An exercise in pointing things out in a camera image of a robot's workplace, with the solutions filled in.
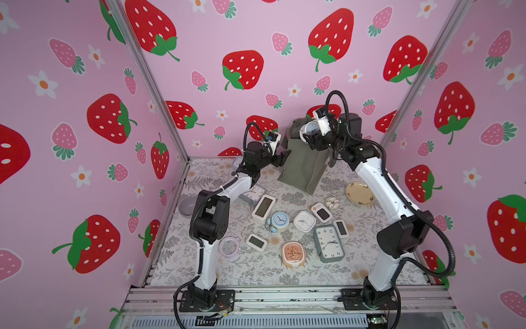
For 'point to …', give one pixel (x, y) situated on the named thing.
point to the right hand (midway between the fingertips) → (308, 130)
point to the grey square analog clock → (252, 195)
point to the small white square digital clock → (256, 242)
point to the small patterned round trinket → (332, 203)
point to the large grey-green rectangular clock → (328, 243)
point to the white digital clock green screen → (262, 208)
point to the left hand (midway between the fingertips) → (286, 147)
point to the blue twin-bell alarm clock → (279, 221)
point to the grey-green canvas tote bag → (301, 165)
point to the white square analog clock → (305, 221)
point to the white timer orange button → (322, 212)
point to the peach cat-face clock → (294, 253)
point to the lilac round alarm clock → (229, 246)
